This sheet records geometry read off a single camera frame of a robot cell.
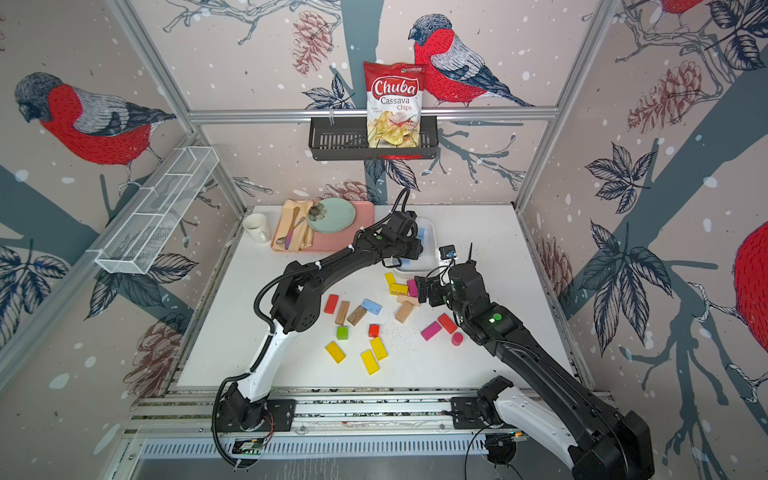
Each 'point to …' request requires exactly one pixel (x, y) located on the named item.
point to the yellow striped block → (398, 289)
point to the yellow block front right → (379, 349)
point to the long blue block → (371, 306)
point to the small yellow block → (390, 278)
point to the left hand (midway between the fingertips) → (426, 243)
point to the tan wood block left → (342, 312)
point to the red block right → (449, 325)
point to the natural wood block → (403, 311)
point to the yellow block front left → (335, 352)
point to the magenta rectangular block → (430, 330)
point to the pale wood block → (411, 299)
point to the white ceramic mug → (255, 225)
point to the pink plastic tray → (340, 241)
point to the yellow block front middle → (370, 362)
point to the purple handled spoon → (291, 228)
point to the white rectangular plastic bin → (426, 264)
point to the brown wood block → (356, 315)
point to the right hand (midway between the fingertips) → (431, 272)
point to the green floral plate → (331, 215)
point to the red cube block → (374, 330)
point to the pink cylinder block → (457, 338)
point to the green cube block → (342, 332)
